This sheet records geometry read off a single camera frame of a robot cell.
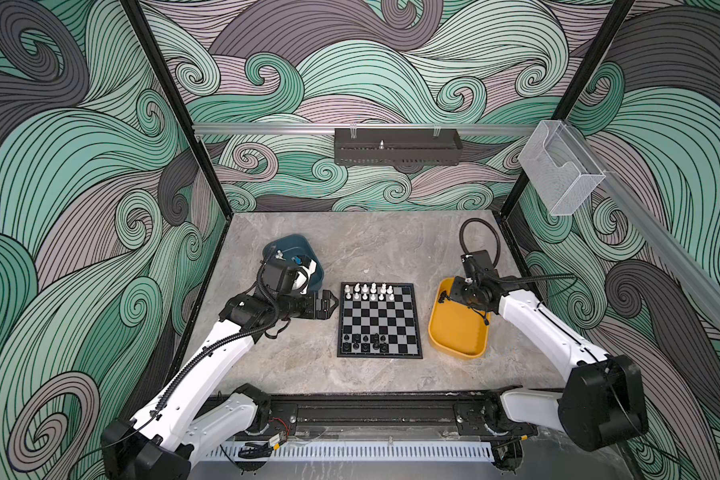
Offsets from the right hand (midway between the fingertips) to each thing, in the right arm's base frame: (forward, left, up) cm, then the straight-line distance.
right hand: (458, 292), depth 86 cm
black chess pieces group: (-13, +25, -6) cm, 29 cm away
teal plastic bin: (+23, +53, -7) cm, 58 cm away
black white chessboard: (-5, +24, -8) cm, 26 cm away
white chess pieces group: (+3, +25, -7) cm, 26 cm away
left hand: (-8, +38, +10) cm, 40 cm away
